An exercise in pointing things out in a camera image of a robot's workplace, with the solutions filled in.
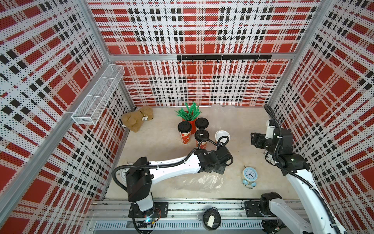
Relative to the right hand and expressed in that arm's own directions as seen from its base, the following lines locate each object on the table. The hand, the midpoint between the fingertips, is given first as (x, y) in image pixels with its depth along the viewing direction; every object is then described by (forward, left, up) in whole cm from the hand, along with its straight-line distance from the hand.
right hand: (259, 135), depth 76 cm
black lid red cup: (+4, +30, -5) cm, 31 cm away
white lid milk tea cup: (+5, +20, -6) cm, 21 cm away
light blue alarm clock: (-15, +3, -19) cm, 25 cm away
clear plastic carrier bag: (-20, +28, -11) cm, 36 cm away
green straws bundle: (+24, +37, -10) cm, 45 cm away
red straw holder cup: (+14, +35, -9) cm, 39 cm away
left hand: (-12, +20, -11) cm, 26 cm away
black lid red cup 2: (+10, +40, -6) cm, 42 cm away
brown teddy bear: (+21, +77, -12) cm, 80 cm away
